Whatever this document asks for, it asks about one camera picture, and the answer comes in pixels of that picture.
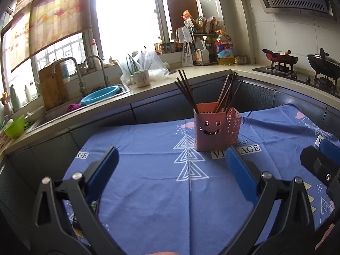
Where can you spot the blue label bottle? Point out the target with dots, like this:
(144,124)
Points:
(65,71)

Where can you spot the white knife package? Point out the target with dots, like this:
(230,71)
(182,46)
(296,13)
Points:
(186,47)

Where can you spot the white bottle red cap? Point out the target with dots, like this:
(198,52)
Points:
(94,48)

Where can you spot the black metal rack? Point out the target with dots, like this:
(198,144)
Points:
(212,50)

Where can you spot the brown cardboard panel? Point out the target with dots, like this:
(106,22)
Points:
(182,10)

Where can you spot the blue plastic basin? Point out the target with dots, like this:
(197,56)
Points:
(98,95)

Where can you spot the wide patterned roller blind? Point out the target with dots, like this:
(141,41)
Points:
(58,16)

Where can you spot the wooden cutting board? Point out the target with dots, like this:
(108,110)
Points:
(53,90)

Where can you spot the pile of snack packets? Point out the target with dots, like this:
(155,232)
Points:
(204,22)

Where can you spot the black gas stove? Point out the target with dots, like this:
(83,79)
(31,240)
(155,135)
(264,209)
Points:
(297,75)

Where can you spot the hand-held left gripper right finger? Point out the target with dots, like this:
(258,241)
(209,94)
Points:
(241,175)

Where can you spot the row of spice jars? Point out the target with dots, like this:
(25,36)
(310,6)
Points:
(167,48)

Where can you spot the blue printed tablecloth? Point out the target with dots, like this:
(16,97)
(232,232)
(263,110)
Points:
(148,164)

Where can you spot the pink plastic utensil holder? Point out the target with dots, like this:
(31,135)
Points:
(209,140)

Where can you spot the yellow cooking oil bottle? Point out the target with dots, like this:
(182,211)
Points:
(225,50)

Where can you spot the pale green flask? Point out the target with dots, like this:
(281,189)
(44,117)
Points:
(14,98)

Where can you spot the green plastic bowl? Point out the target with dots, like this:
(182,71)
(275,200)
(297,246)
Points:
(14,128)

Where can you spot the stainless steel sink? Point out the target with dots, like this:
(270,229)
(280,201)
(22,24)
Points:
(53,117)

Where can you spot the narrow patterned roller blind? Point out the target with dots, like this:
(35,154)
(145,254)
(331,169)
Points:
(17,42)

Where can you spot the small steel pot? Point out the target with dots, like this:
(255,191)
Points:
(241,59)

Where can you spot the purple scrubber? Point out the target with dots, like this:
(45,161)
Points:
(73,108)

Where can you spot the white mug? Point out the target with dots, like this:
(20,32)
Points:
(142,79)

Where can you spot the small white square device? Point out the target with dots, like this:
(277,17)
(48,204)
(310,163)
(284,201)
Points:
(318,140)

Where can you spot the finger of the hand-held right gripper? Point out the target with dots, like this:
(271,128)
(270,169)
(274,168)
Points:
(330,151)
(317,164)

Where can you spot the steel arched faucet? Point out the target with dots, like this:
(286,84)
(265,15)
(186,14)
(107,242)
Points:
(105,77)
(81,85)

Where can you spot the bundle of brown wooden chopsticks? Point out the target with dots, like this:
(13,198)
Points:
(223,99)

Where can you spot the red frying pan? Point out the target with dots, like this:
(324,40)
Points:
(281,58)

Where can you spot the black wok with lid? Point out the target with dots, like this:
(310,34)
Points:
(325,62)

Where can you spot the white plastic jug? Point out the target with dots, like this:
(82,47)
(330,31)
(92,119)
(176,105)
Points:
(202,54)

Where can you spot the clear plastic bag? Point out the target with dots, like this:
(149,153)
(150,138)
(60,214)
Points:
(156,66)

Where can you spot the green onions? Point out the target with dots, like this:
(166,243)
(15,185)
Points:
(132,63)

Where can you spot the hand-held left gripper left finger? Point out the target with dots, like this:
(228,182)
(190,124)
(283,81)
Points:
(104,172)

